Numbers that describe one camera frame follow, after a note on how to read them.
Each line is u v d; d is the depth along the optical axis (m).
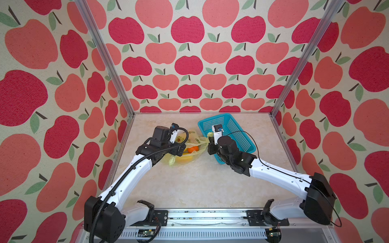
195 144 0.84
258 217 0.73
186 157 0.94
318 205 0.40
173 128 0.69
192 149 0.93
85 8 0.70
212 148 0.69
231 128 1.07
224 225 0.74
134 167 0.49
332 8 0.70
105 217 0.39
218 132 0.66
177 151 0.72
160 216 0.75
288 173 0.47
